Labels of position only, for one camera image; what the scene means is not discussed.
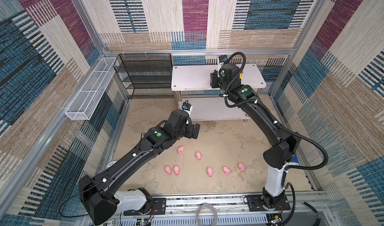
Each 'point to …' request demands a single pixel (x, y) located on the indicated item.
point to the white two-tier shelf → (191, 86)
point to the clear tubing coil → (215, 212)
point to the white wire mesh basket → (84, 104)
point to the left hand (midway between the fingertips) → (192, 121)
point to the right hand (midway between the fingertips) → (216, 75)
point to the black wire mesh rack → (146, 76)
